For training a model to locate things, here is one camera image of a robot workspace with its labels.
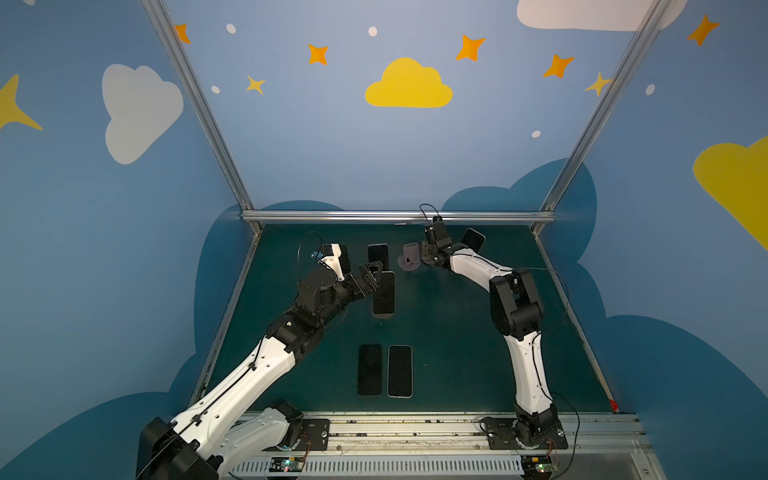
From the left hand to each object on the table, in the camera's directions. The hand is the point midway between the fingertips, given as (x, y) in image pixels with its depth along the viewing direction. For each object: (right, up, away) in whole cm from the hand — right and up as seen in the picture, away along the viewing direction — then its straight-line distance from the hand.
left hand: (376, 269), depth 72 cm
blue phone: (+2, -11, +19) cm, 22 cm away
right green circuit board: (+40, -47, -1) cm, 62 cm away
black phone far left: (-12, +1, +28) cm, 31 cm away
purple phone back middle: (0, +5, +26) cm, 27 cm away
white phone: (+7, -30, +14) cm, 34 cm away
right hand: (+20, +8, +34) cm, 40 cm away
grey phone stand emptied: (+11, +2, +34) cm, 35 cm away
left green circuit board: (-22, -47, -1) cm, 52 cm away
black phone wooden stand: (+31, +9, +24) cm, 40 cm away
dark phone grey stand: (-2, -29, +12) cm, 32 cm away
